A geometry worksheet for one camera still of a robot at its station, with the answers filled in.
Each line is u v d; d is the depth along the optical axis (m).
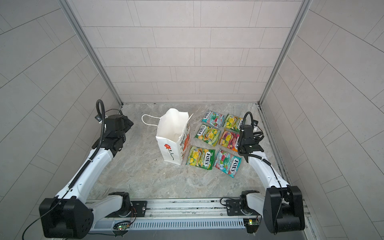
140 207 0.71
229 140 0.93
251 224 0.68
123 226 0.64
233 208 0.71
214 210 0.72
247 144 0.63
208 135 0.96
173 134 0.96
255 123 0.71
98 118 0.62
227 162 0.84
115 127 0.57
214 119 1.05
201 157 0.85
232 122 1.02
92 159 0.47
